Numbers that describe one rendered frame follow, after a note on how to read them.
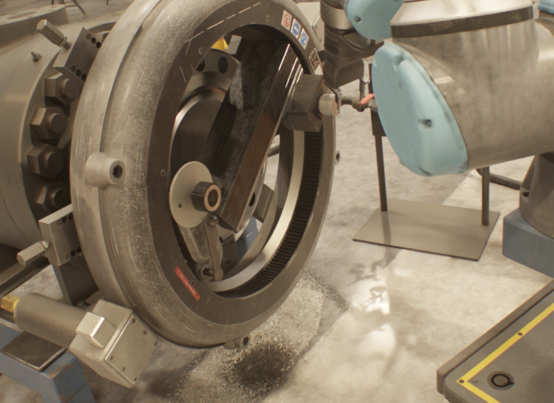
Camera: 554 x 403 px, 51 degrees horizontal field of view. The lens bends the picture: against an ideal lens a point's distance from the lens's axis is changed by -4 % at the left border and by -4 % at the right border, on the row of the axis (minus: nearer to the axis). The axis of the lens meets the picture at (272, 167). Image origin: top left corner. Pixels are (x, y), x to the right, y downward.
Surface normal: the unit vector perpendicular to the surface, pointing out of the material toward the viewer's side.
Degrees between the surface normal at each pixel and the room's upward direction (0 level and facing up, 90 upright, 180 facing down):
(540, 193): 70
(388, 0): 115
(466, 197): 0
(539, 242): 90
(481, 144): 105
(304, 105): 36
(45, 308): 9
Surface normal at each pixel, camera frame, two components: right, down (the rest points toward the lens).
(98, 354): -0.33, -0.67
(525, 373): -0.15, -0.90
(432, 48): -0.63, 0.33
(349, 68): 0.48, 0.60
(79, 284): 0.85, 0.10
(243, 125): -0.42, -0.47
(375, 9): 0.15, 0.73
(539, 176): -0.97, -0.13
